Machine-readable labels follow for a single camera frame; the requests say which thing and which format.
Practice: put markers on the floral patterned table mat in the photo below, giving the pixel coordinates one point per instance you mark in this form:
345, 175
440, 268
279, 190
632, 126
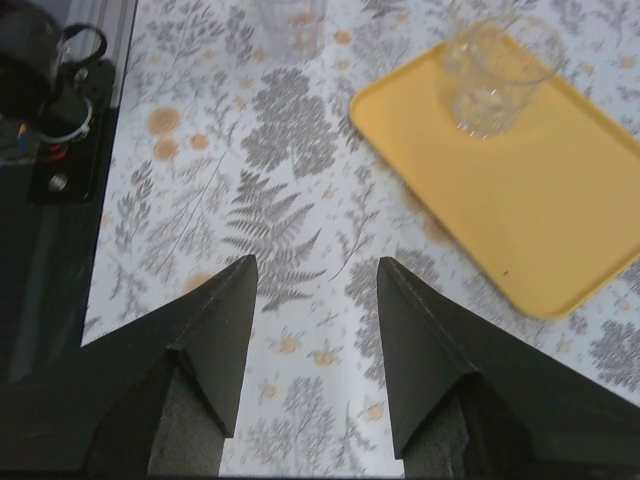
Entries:
224, 148

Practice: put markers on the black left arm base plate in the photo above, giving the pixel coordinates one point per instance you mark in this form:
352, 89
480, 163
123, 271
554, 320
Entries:
76, 144

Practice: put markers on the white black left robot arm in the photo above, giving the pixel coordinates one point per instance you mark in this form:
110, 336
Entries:
36, 84

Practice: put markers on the yellow plastic tray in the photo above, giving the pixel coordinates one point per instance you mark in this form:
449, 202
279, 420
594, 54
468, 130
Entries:
549, 210

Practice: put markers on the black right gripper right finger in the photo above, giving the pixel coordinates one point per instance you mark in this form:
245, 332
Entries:
467, 400

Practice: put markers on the clear drinking glass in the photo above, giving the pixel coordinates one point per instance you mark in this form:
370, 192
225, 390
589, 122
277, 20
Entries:
506, 61

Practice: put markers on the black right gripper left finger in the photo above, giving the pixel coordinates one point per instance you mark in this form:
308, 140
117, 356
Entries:
154, 399

